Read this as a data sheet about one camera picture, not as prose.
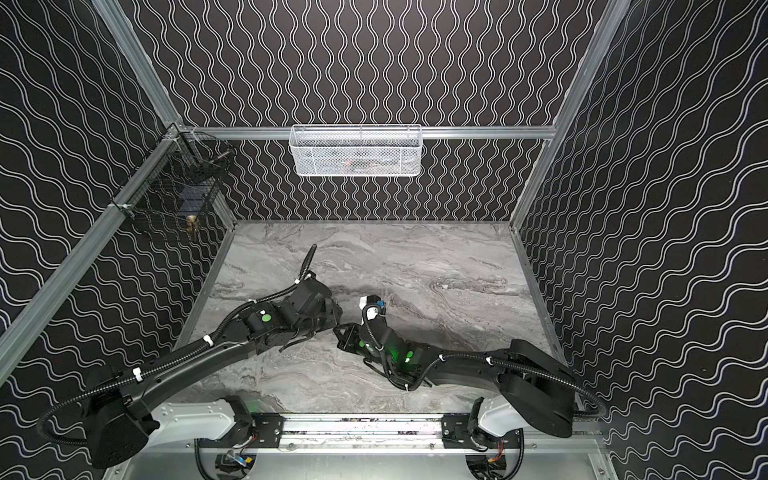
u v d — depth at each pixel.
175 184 0.93
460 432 0.74
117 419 0.38
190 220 0.82
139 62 0.76
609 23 0.70
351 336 0.67
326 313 0.61
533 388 0.43
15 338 0.50
